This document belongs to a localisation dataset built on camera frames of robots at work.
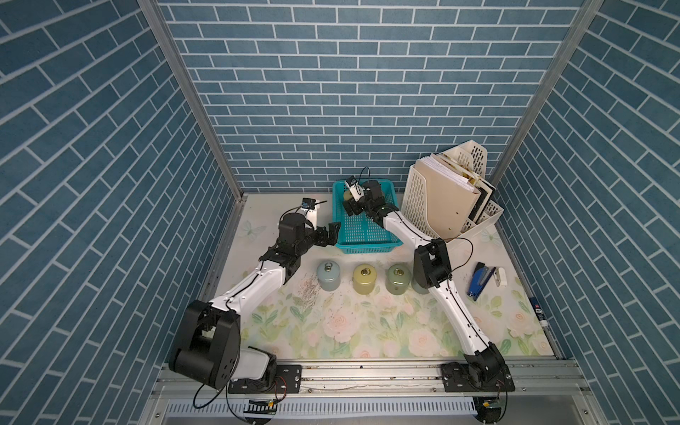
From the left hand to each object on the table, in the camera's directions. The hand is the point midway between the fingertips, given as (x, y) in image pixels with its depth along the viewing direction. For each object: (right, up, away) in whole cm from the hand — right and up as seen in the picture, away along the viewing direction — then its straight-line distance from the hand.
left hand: (335, 222), depth 85 cm
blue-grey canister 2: (+25, -19, -9) cm, 32 cm away
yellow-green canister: (+4, +10, +22) cm, 25 cm away
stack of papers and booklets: (+54, +12, +9) cm, 56 cm away
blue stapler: (+52, -19, +9) cm, 56 cm away
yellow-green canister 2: (+10, -19, +2) cm, 22 cm away
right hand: (+6, +10, +25) cm, 28 cm away
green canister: (+21, -19, +2) cm, 28 cm away
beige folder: (+38, +8, -1) cm, 39 cm away
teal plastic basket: (+8, -5, +24) cm, 26 cm away
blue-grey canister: (-2, -18, +2) cm, 18 cm away
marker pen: (+70, -33, +4) cm, 78 cm away
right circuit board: (+44, -49, -14) cm, 67 cm away
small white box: (+58, -20, +7) cm, 62 cm away
